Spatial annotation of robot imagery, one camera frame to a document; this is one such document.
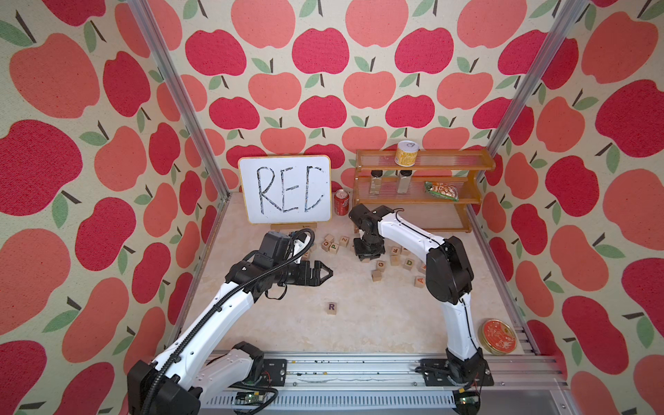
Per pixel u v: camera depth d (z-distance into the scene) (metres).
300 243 0.68
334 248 1.01
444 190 0.95
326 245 1.01
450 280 0.55
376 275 0.94
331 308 0.84
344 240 1.02
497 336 0.78
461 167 1.15
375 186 0.97
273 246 0.57
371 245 0.81
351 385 0.74
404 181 0.96
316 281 0.65
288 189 0.98
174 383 0.38
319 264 0.66
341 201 1.06
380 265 0.95
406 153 0.87
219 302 0.47
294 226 1.03
